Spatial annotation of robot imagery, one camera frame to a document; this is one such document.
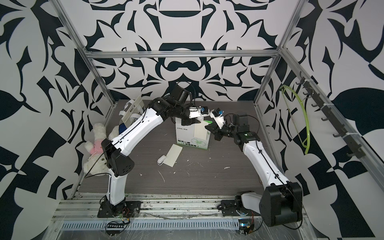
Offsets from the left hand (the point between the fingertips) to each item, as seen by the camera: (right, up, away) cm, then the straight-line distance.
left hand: (197, 112), depth 78 cm
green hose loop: (+48, -5, -11) cm, 49 cm away
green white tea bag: (-1, -13, +5) cm, 14 cm away
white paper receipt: (-15, -26, +17) cm, 34 cm away
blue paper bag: (-42, -9, +7) cm, 44 cm away
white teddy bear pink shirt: (-54, -28, +4) cm, 61 cm away
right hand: (+5, -6, 0) cm, 8 cm away
